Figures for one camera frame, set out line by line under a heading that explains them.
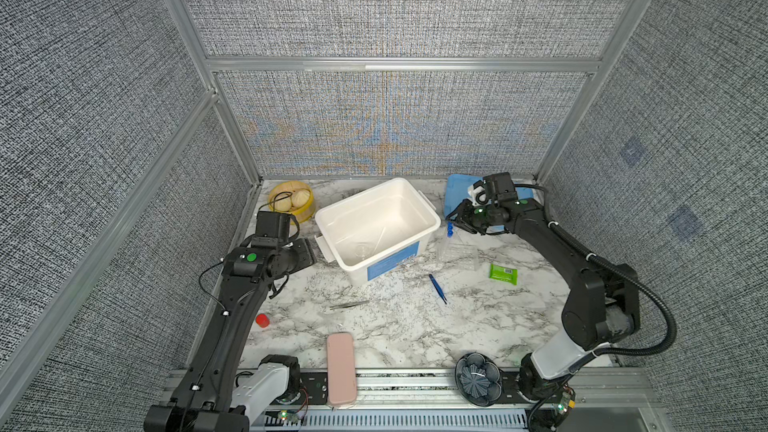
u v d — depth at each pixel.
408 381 0.76
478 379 0.74
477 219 0.75
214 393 0.38
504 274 0.93
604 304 0.45
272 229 0.56
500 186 0.68
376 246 0.97
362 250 0.95
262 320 0.82
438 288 0.90
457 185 1.18
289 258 0.67
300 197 1.06
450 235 0.85
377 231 1.01
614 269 0.45
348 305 0.88
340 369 0.75
